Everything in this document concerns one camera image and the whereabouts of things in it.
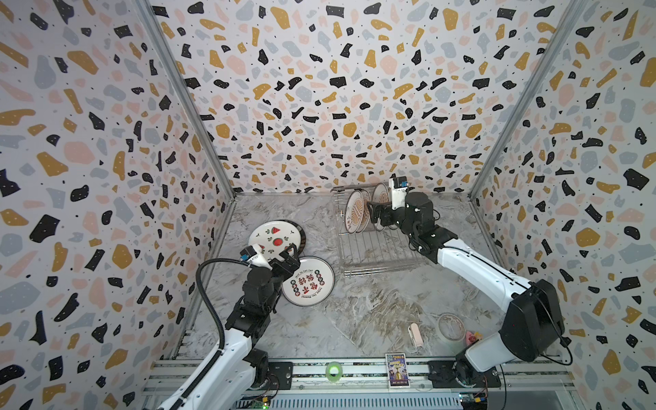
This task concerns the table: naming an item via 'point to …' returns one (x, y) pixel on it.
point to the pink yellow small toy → (471, 336)
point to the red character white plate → (311, 284)
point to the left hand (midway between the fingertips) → (291, 251)
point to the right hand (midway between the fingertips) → (380, 200)
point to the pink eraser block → (416, 332)
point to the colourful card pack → (397, 371)
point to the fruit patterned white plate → (273, 236)
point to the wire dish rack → (371, 251)
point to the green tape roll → (334, 371)
